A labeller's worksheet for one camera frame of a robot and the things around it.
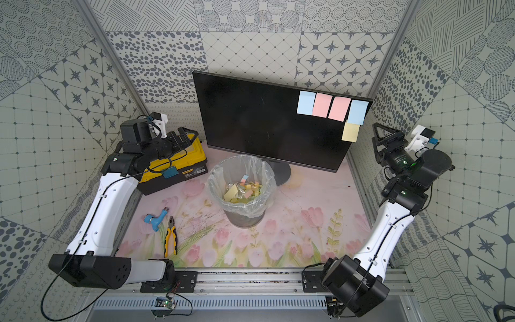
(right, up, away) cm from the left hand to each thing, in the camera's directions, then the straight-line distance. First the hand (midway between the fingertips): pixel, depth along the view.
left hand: (186, 132), depth 71 cm
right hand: (+61, -1, -10) cm, 61 cm away
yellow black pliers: (-14, -39, +17) cm, 45 cm away
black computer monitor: (+35, +9, +28) cm, 46 cm away
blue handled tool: (-21, -37, +17) cm, 46 cm away
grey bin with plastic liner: (+18, -23, +20) cm, 35 cm away
